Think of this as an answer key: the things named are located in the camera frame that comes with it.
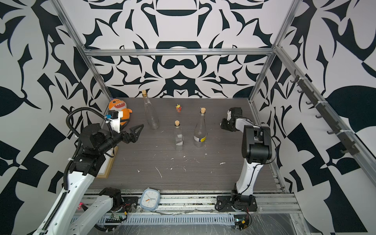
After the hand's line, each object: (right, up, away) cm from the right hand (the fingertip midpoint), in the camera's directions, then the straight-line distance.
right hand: (223, 122), depth 103 cm
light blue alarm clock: (-43, -36, -30) cm, 64 cm away
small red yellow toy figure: (-31, +10, +5) cm, 33 cm away
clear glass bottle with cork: (-48, +3, -5) cm, 49 cm away
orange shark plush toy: (-73, +12, +2) cm, 74 cm away
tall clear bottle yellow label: (-17, -5, -15) cm, 23 cm away
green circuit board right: (+1, -46, -32) cm, 56 cm away
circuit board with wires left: (-58, -43, -34) cm, 80 cm away
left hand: (-50, +3, -34) cm, 61 cm away
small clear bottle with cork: (-30, -8, -15) cm, 34 cm away
